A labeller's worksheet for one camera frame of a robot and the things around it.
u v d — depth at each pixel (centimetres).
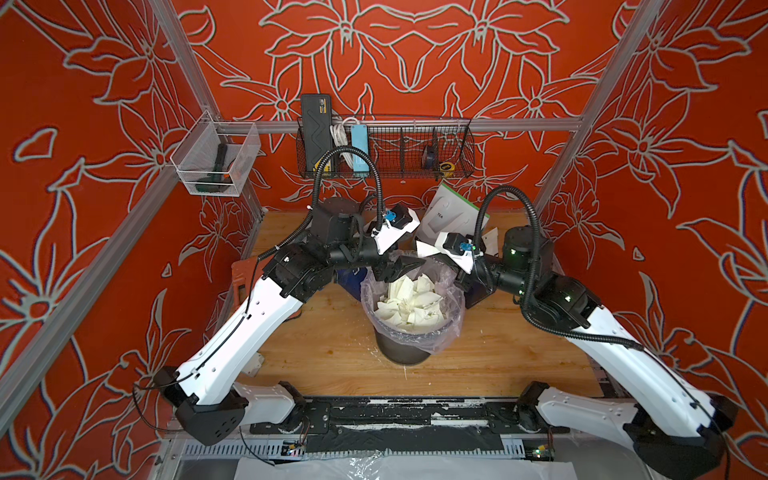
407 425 73
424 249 57
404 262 51
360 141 89
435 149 91
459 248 48
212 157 90
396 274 52
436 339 61
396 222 47
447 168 95
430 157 93
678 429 38
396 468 67
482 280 50
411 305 76
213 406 39
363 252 49
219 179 82
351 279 47
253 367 79
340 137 85
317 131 87
